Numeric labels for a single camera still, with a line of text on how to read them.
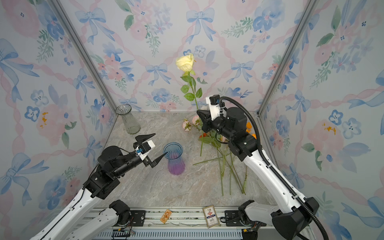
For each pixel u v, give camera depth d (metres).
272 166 0.43
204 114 0.59
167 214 0.75
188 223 0.73
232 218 0.73
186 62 0.52
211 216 0.74
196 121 1.07
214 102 0.52
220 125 0.55
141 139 0.59
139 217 0.74
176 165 0.93
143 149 0.50
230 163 0.92
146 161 0.57
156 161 0.58
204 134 1.00
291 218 0.36
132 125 1.04
